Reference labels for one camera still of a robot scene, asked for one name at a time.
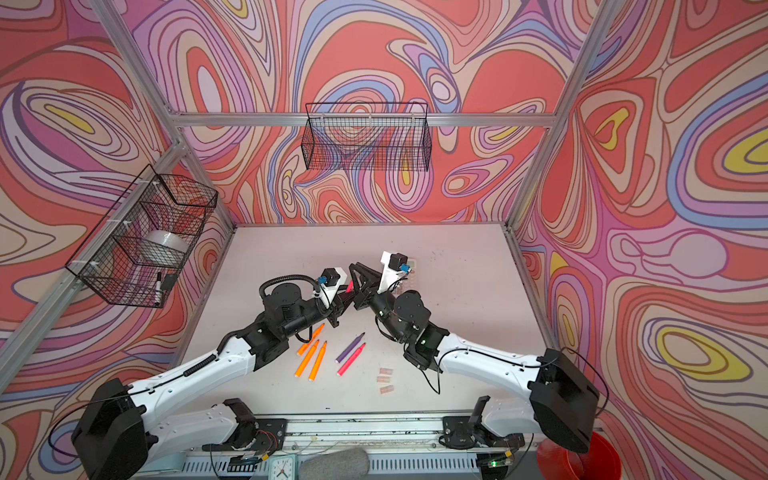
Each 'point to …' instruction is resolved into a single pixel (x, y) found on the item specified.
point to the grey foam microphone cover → (347, 464)
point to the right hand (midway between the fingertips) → (350, 278)
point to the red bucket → (600, 462)
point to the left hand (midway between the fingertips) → (358, 284)
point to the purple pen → (347, 351)
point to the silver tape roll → (168, 238)
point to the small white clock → (282, 467)
